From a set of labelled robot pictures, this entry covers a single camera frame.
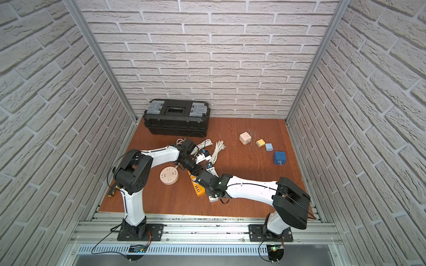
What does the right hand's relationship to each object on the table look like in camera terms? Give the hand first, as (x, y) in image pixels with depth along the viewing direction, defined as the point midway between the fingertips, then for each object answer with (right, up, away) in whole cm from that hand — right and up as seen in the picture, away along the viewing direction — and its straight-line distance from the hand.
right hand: (213, 184), depth 84 cm
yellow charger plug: (+30, +21, +21) cm, 42 cm away
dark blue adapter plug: (+39, +12, +11) cm, 42 cm away
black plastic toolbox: (-23, +36, +14) cm, 45 cm away
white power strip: (0, -7, -2) cm, 7 cm away
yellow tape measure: (-54, -4, +1) cm, 54 cm away
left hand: (-4, +4, +6) cm, 8 cm away
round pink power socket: (-25, +3, +6) cm, 26 cm away
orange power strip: (-8, -3, +1) cm, 8 cm away
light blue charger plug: (+35, +18, +19) cm, 44 cm away
